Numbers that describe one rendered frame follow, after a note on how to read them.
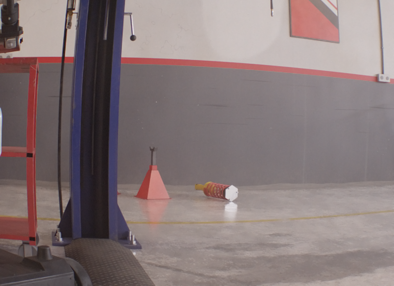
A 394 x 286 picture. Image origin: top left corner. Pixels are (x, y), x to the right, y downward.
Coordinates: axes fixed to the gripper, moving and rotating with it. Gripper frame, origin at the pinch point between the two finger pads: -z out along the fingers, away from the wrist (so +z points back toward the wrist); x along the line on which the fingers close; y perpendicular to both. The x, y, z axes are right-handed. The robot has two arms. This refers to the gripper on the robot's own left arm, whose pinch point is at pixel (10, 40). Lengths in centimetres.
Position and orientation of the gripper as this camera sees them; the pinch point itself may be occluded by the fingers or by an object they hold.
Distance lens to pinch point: 258.6
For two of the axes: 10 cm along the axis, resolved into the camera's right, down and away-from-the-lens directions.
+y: -2.3, -6.1, 7.6
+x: 9.7, -0.8, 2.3
